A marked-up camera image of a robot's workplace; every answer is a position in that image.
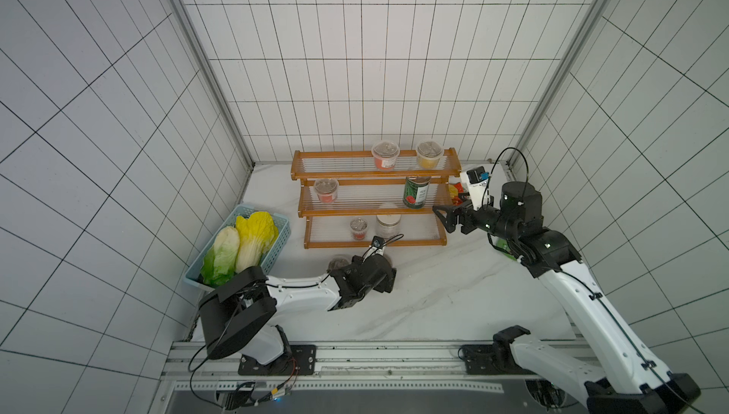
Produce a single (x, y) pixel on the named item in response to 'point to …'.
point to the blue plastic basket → (193, 275)
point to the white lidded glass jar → (388, 226)
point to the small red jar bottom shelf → (359, 227)
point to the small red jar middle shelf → (326, 189)
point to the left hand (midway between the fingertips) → (374, 270)
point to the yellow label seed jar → (429, 154)
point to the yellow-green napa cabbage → (256, 235)
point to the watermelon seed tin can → (416, 191)
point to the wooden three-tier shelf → (349, 197)
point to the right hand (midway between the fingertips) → (437, 201)
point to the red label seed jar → (385, 154)
